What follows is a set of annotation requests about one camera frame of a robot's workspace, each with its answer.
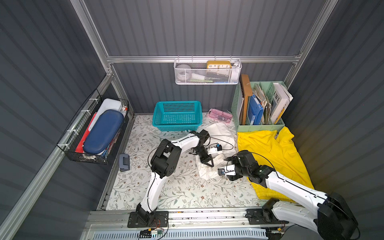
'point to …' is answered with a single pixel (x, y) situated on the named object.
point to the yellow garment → (263, 149)
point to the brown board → (247, 85)
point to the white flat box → (106, 104)
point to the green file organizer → (263, 91)
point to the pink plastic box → (219, 115)
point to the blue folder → (255, 111)
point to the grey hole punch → (124, 162)
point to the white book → (281, 100)
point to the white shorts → (222, 134)
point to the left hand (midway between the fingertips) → (212, 166)
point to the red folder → (80, 147)
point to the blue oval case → (104, 132)
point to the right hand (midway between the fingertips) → (230, 160)
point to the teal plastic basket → (177, 116)
